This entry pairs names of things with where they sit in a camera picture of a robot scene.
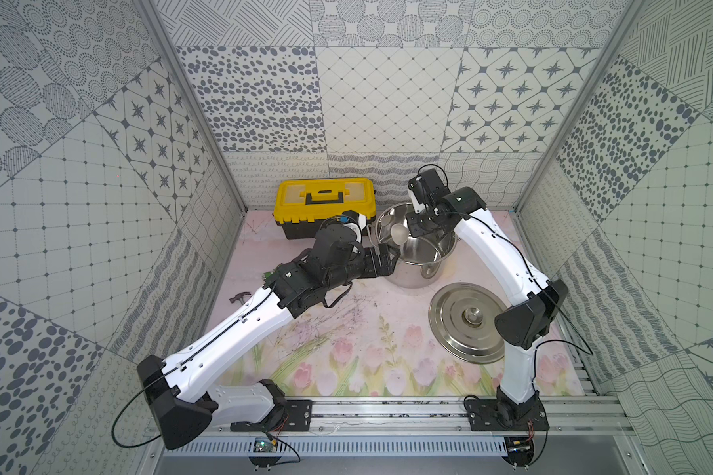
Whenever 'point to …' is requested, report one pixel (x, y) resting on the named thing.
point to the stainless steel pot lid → (462, 322)
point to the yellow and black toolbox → (303, 204)
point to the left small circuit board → (262, 444)
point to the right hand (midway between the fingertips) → (422, 226)
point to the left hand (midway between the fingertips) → (387, 246)
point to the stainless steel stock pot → (421, 257)
